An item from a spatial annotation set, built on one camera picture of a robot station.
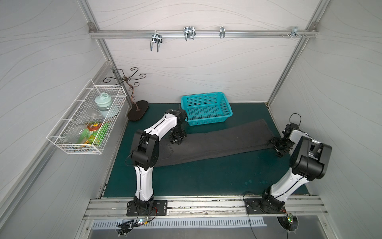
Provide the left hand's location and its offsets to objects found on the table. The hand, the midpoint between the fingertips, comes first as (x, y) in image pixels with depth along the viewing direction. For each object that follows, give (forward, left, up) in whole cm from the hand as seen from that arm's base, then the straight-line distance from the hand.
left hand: (181, 142), depth 90 cm
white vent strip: (-40, 0, -7) cm, 40 cm away
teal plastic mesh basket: (+36, -16, -6) cm, 40 cm away
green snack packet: (-12, +35, +27) cm, 45 cm away
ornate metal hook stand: (+31, +35, +25) cm, 53 cm away
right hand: (+1, -59, -6) cm, 59 cm away
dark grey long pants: (+10, -41, -7) cm, 43 cm away
